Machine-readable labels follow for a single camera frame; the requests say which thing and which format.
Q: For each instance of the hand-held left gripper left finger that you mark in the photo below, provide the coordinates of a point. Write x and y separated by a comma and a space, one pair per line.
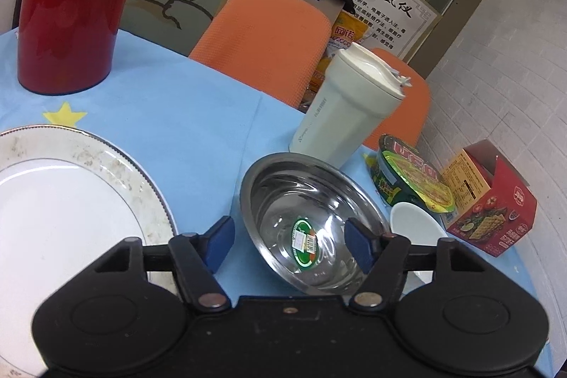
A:
219, 243

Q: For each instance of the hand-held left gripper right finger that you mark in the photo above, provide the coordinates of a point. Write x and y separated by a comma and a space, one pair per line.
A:
359, 247

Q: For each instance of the stainless steel bowl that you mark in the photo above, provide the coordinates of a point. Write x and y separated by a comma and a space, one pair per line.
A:
283, 201

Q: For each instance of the gold-rimmed white plate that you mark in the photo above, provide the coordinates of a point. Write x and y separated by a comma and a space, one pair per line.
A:
53, 218

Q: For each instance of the white bowl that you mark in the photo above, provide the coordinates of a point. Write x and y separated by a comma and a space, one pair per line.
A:
416, 223

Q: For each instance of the green instant noodle bowl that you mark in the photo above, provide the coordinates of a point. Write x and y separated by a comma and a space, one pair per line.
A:
412, 178

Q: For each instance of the blue cartoon tablecloth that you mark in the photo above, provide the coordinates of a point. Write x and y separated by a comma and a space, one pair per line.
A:
177, 130

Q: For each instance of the white travel tumbler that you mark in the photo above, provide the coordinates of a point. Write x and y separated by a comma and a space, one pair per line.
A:
341, 112

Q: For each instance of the red cracker box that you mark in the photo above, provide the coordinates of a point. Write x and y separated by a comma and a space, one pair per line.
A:
496, 209

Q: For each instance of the orange chair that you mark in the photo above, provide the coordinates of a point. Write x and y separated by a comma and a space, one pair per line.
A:
416, 103
265, 41

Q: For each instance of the yellow snack bag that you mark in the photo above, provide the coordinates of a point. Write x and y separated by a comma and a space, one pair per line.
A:
345, 32

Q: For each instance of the red thermos jug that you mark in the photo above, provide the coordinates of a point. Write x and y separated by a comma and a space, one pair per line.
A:
66, 6

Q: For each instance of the text wall poster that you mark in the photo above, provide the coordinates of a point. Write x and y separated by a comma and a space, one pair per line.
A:
390, 6

